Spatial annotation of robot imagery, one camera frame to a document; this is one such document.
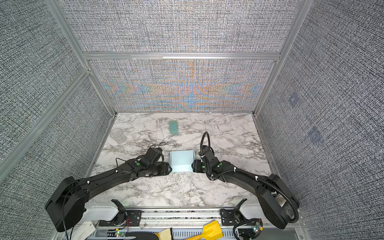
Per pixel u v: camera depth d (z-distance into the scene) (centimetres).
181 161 90
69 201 40
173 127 110
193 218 75
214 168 65
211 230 70
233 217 73
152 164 66
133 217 73
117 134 103
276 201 42
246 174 51
